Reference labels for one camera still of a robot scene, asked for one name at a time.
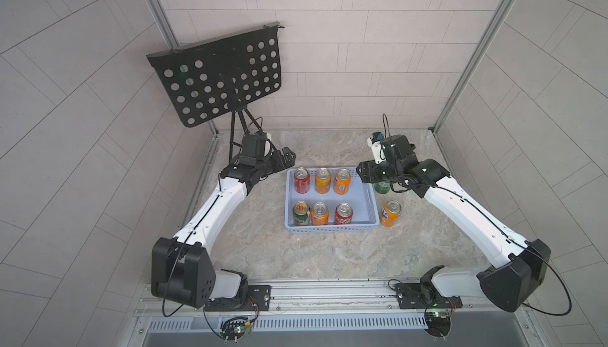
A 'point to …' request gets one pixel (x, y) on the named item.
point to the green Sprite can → (382, 187)
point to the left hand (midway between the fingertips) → (290, 155)
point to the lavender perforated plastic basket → (328, 200)
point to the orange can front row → (320, 214)
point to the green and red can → (301, 212)
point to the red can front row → (343, 213)
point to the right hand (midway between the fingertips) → (363, 166)
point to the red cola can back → (302, 180)
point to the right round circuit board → (438, 324)
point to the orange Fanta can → (390, 213)
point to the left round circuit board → (234, 327)
